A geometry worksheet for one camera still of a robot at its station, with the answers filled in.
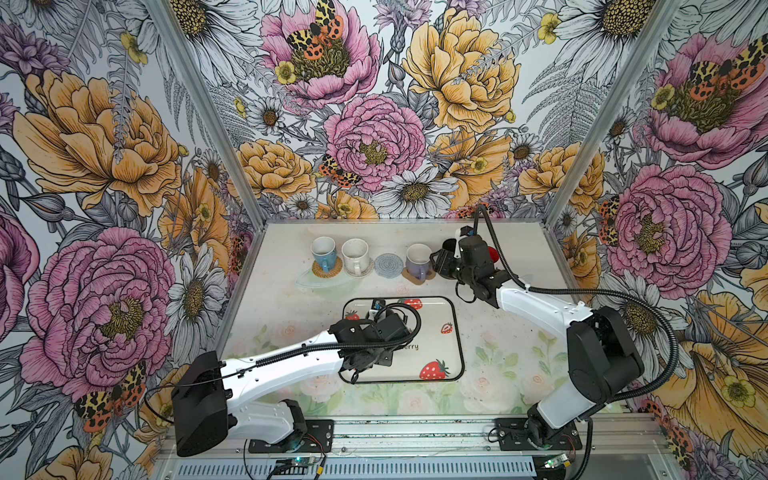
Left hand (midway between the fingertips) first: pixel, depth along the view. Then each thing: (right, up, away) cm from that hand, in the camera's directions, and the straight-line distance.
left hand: (374, 353), depth 78 cm
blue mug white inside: (-18, +26, +23) cm, 39 cm away
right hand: (+18, +22, +12) cm, 31 cm away
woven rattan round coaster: (-21, +19, +27) cm, 39 cm away
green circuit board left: (-18, -23, -7) cm, 30 cm away
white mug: (-8, +26, +26) cm, 37 cm away
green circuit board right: (+43, -23, -7) cm, 50 cm away
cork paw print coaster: (+18, +18, +23) cm, 34 cm away
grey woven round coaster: (+4, +21, +30) cm, 37 cm away
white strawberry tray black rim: (+18, -4, +11) cm, 21 cm away
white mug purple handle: (+14, +22, +26) cm, 37 cm away
